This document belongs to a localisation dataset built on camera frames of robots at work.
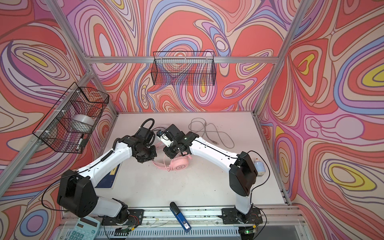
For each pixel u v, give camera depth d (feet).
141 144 2.05
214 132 3.53
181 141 1.91
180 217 2.31
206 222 2.39
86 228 2.27
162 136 2.30
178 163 2.51
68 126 2.42
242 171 1.47
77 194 1.35
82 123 2.31
